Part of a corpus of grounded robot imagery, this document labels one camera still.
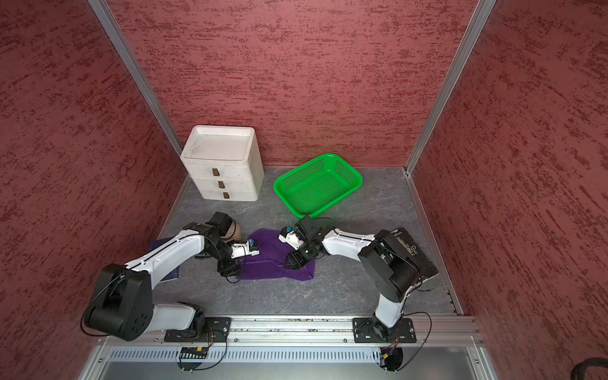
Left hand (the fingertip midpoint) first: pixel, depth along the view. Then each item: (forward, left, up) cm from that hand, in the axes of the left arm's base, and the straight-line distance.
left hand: (238, 266), depth 84 cm
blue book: (+12, +39, -7) cm, 41 cm away
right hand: (+1, -19, -2) cm, 19 cm away
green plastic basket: (+42, -29, -3) cm, 52 cm away
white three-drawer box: (+33, +7, +20) cm, 40 cm away
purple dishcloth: (+3, -11, -3) cm, 12 cm away
